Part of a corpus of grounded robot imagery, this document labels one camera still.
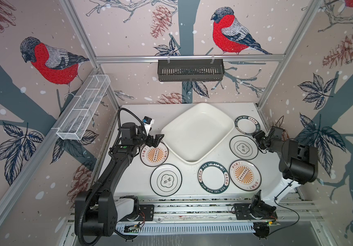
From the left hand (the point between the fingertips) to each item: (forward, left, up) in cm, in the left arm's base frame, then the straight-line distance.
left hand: (155, 131), depth 81 cm
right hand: (+7, -64, -16) cm, 66 cm away
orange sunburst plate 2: (-5, +3, -20) cm, 20 cm away
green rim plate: (+18, -62, -19) cm, 67 cm away
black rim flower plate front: (-20, -5, -20) cm, 28 cm away
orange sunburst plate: (-17, -51, -20) cm, 57 cm away
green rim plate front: (-18, -32, -21) cm, 42 cm away
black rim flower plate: (+1, -55, -20) cm, 59 cm away
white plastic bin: (+12, -25, -18) cm, 33 cm away
